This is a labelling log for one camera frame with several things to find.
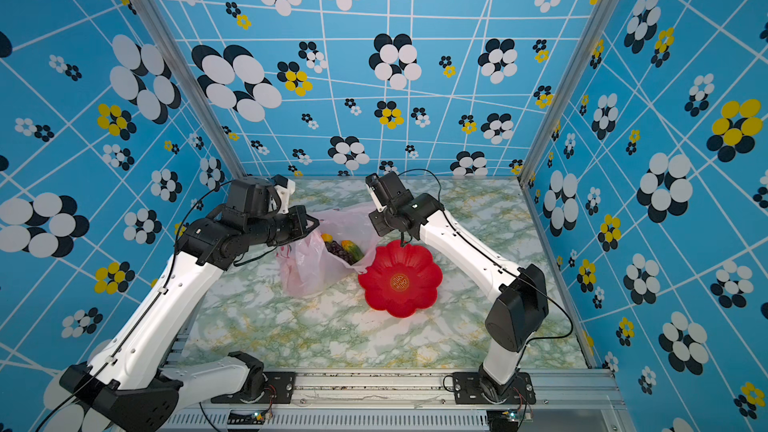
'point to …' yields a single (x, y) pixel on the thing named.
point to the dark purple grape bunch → (335, 248)
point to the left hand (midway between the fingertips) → (324, 217)
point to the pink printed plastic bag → (306, 268)
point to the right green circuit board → (505, 419)
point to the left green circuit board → (248, 417)
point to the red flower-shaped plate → (401, 279)
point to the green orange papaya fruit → (355, 253)
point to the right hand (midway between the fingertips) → (387, 212)
